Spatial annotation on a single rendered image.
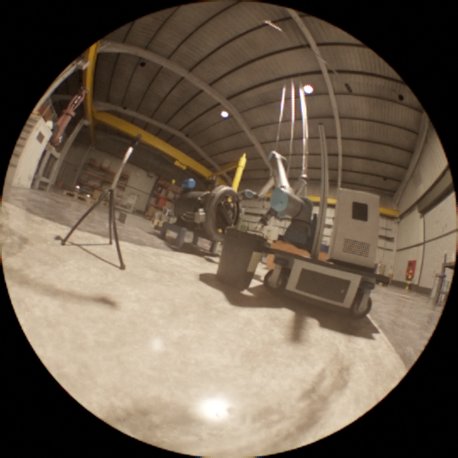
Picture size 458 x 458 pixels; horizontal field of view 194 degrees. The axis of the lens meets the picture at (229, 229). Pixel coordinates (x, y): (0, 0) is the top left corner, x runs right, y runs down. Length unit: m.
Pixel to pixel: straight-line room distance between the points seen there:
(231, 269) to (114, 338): 0.73
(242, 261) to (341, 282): 0.64
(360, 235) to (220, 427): 1.04
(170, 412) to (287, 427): 0.21
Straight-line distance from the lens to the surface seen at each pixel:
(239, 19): 8.02
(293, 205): 0.90
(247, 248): 0.84
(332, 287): 0.89
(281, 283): 1.00
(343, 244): 0.97
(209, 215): 1.54
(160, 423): 0.31
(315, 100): 9.13
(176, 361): 0.36
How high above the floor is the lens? 0.30
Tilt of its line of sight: 4 degrees up
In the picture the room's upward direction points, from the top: 16 degrees clockwise
